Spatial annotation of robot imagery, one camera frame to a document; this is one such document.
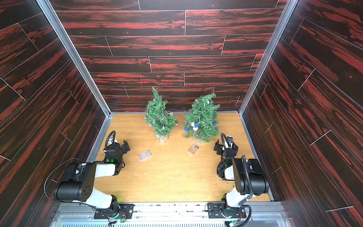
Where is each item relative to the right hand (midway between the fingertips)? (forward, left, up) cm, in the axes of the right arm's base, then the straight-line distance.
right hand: (229, 142), depth 91 cm
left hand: (-3, +74, -1) cm, 74 cm away
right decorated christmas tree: (+2, +20, +17) cm, 26 cm away
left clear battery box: (-9, +56, -6) cm, 57 cm away
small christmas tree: (+4, +46, -3) cm, 46 cm away
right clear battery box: (-1, +23, -8) cm, 24 cm away
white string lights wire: (+3, +46, +19) cm, 50 cm away
